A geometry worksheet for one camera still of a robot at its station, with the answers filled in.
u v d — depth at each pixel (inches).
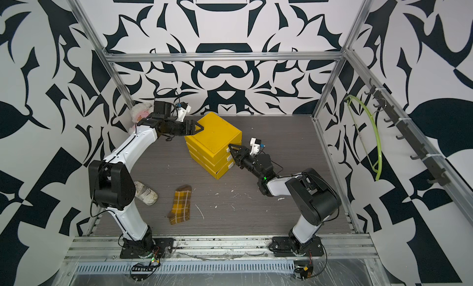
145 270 28.6
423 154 19.8
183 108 31.5
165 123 27.5
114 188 18.9
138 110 42.9
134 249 26.9
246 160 30.3
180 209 32.7
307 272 28.0
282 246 29.2
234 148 31.8
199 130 33.2
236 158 30.5
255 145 32.0
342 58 36.0
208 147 31.2
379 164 26.0
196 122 31.7
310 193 19.0
